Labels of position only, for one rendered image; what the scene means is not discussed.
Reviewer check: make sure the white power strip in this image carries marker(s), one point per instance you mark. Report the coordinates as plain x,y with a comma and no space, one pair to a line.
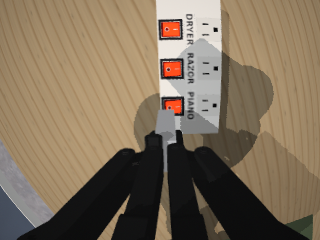
190,58

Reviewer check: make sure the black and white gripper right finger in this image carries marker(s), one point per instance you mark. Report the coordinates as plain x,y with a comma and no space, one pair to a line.
241,214

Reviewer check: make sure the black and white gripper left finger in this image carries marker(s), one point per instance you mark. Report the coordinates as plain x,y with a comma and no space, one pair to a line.
86,215

